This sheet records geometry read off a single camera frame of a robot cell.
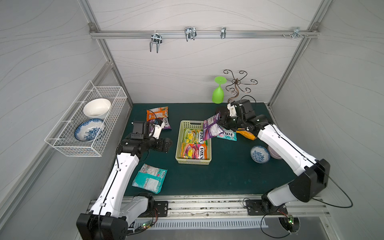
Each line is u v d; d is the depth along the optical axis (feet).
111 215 1.23
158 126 2.21
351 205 1.20
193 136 3.25
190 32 2.50
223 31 2.38
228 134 3.32
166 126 3.42
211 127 2.68
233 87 3.04
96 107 2.36
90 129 2.14
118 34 2.56
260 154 3.03
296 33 2.51
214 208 2.46
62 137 1.88
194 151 3.04
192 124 3.42
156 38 2.57
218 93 3.10
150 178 2.69
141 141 1.85
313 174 1.32
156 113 3.64
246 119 1.93
